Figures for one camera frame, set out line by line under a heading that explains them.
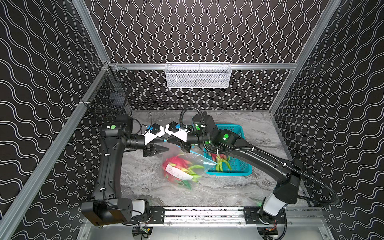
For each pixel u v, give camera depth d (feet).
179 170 2.35
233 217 2.50
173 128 1.69
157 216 2.42
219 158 2.88
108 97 3.01
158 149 1.93
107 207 1.21
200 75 3.39
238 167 2.96
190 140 1.86
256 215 2.41
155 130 1.73
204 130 1.62
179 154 2.47
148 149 1.83
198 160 2.18
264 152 1.50
